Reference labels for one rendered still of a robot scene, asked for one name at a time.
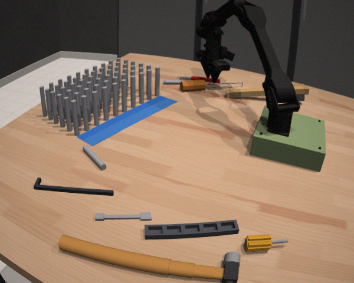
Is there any black l-shaped rod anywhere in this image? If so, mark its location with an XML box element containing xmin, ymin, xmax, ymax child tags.
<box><xmin>34</xmin><ymin>177</ymin><xmax>114</xmax><ymax>196</ymax></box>

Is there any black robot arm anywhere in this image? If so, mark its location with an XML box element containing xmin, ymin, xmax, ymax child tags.
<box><xmin>196</xmin><ymin>0</ymin><xmax>300</xmax><ymax>137</ymax></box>

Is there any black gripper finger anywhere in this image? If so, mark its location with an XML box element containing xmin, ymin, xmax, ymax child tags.
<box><xmin>209</xmin><ymin>67</ymin><xmax>221</xmax><ymax>83</ymax></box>
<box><xmin>199</xmin><ymin>59</ymin><xmax>211</xmax><ymax>78</ymax></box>

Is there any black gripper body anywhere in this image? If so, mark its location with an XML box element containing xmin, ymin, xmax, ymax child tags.
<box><xmin>196</xmin><ymin>43</ymin><xmax>230</xmax><ymax>71</ymax></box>

